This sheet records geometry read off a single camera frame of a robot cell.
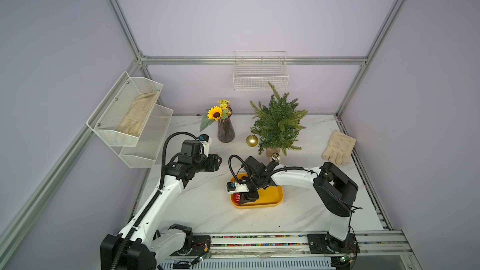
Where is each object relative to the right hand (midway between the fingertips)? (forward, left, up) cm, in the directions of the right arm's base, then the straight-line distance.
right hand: (241, 194), depth 86 cm
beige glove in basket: (+22, +44, +29) cm, 57 cm away
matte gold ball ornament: (+18, -6, +19) cm, 26 cm away
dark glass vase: (+32, +8, +10) cm, 35 cm away
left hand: (+9, +10, +15) cm, 20 cm away
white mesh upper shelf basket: (+21, +49, +31) cm, 62 cm away
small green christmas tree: (+20, -16, +26) cm, 37 cm away
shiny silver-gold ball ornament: (+11, -16, +15) cm, 24 cm away
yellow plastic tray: (-1, -14, 0) cm, 14 cm away
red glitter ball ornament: (-3, +2, +5) cm, 6 cm away
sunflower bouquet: (+31, +8, +24) cm, 40 cm away
